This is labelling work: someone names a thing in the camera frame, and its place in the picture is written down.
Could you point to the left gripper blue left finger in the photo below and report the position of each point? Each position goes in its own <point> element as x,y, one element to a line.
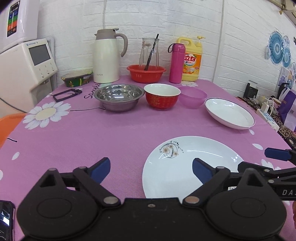
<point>90,178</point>

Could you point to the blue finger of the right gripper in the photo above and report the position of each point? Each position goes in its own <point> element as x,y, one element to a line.
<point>282,155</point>

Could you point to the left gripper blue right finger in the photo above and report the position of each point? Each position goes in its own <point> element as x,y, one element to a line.
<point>212,179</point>

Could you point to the white floral plate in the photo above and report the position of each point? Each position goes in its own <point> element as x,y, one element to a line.
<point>168,173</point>

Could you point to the white blue-rimmed plate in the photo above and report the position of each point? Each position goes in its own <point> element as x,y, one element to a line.
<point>229,113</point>

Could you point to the purple plastic bowl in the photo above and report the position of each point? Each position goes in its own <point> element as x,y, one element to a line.
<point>191,97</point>

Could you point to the stainless steel bowl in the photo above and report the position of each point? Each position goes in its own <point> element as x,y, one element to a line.
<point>119,98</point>

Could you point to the red ceramic bowl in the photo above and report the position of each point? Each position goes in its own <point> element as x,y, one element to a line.
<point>161,96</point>

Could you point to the white power strip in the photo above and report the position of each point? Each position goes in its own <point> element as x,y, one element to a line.
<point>265,112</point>

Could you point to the pink floral tablecloth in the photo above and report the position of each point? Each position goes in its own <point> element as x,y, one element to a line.
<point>85,133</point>

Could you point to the purple paper bag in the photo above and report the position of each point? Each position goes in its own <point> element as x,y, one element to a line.
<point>287,109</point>

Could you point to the green instant noodle bowl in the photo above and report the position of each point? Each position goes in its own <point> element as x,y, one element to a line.
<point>77,78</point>

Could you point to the yellow dish soap bottle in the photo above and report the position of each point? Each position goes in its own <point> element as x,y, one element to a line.
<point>193,57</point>

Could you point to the orange plastic stool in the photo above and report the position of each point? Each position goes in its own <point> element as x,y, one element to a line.
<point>8,124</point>

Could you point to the red plastic colander basket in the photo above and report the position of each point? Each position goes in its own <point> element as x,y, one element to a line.
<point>139,75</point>

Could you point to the black stirring stick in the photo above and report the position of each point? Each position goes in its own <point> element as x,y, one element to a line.
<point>151,53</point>

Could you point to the white thermos jug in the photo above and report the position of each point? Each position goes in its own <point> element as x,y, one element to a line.
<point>106,55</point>

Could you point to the pink thermos bottle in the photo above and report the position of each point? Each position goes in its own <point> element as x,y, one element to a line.
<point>177,51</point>

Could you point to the white water dispenser appliance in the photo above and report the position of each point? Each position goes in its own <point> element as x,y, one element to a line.
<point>28,74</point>

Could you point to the glass pitcher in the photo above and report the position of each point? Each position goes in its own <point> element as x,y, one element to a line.
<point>147,44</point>

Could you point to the white upper appliance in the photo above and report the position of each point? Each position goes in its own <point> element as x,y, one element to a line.
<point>19,22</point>

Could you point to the black box by wall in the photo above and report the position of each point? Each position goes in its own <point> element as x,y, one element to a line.
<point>251,90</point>

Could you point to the black rectangular frame clip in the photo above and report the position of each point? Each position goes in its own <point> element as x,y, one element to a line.
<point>67,94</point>

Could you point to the blue round wall decoration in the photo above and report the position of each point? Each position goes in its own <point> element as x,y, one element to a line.
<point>278,50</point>

